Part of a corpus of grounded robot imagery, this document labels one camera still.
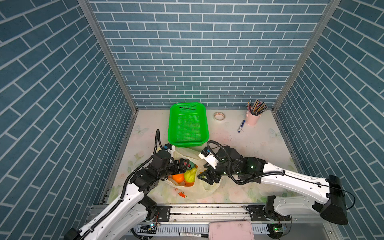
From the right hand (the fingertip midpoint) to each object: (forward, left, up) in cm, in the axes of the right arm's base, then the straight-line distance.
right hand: (199, 170), depth 68 cm
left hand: (+5, +8, -5) cm, 11 cm away
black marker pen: (-23, -2, -19) cm, 30 cm away
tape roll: (+53, -11, -19) cm, 58 cm away
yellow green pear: (0, +5, -9) cm, 10 cm away
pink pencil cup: (+47, -34, -15) cm, 60 cm away
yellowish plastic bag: (-6, -2, -8) cm, 10 cm away
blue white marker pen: (+44, -27, -19) cm, 55 cm away
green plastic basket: (+40, +12, -18) cm, 45 cm away
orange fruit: (+1, +12, -14) cm, 19 cm away
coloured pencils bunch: (+52, -38, -7) cm, 65 cm away
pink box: (-20, -16, -17) cm, 31 cm away
